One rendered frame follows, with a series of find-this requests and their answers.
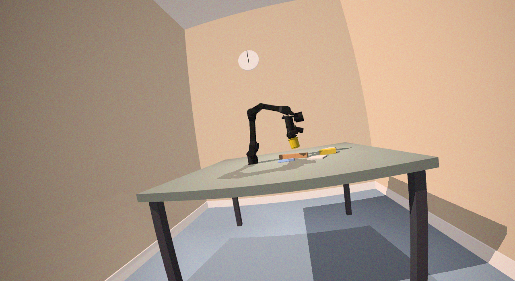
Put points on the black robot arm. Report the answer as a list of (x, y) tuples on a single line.
[(251, 113)]

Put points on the orange flat bar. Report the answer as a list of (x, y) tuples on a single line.
[(297, 155)]

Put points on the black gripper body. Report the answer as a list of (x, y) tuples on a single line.
[(291, 129)]

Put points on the yellow block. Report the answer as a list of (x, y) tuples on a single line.
[(327, 151)]

